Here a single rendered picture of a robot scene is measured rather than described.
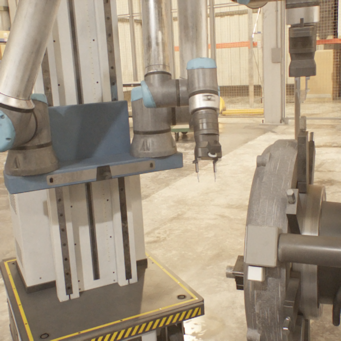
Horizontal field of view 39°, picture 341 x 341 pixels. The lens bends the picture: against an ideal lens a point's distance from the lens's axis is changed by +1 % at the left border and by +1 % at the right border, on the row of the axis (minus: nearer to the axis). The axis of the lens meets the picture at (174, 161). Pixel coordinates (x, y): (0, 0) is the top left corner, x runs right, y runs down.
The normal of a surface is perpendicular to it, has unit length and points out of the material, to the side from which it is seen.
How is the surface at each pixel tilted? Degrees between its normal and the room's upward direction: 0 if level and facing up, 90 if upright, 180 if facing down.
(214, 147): 108
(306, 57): 103
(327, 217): 29
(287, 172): 43
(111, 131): 90
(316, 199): 23
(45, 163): 70
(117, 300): 0
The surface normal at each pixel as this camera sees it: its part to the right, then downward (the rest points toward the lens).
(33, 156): 0.33, -0.17
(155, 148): 0.13, -0.15
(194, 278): -0.05, -0.98
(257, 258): -0.34, -0.18
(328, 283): -0.27, 0.41
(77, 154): 0.43, 0.16
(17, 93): 0.46, 0.42
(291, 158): 0.37, -0.70
